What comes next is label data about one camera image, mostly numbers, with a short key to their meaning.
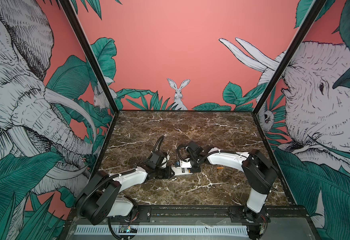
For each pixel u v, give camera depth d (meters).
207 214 0.75
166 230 0.70
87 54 0.86
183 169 0.88
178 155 0.77
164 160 0.75
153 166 0.69
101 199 0.42
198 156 0.67
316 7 0.69
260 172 0.48
